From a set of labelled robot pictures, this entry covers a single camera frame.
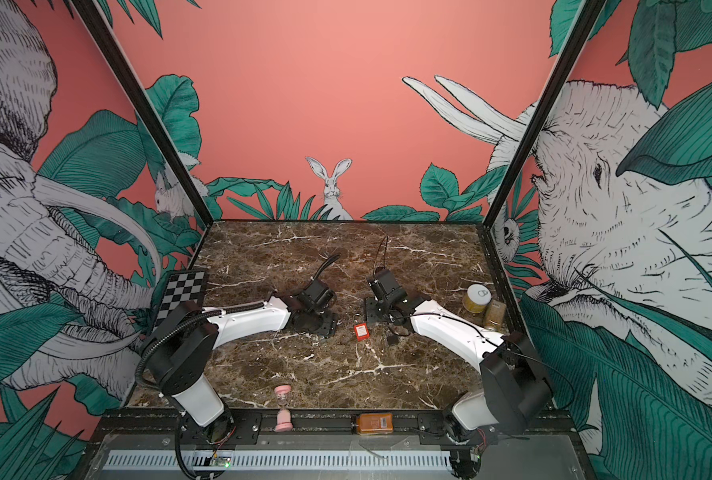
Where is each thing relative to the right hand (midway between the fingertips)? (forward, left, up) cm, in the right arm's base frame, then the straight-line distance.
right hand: (368, 305), depth 85 cm
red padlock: (-4, +2, -9) cm, 11 cm away
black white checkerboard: (+9, +62, -6) cm, 63 cm away
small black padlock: (-6, -8, -11) cm, 15 cm away
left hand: (-2, +11, -7) cm, 14 cm away
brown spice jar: (0, -39, -7) cm, 40 cm away
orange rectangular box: (-29, -2, -6) cm, 30 cm away
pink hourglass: (-27, +22, -9) cm, 36 cm away
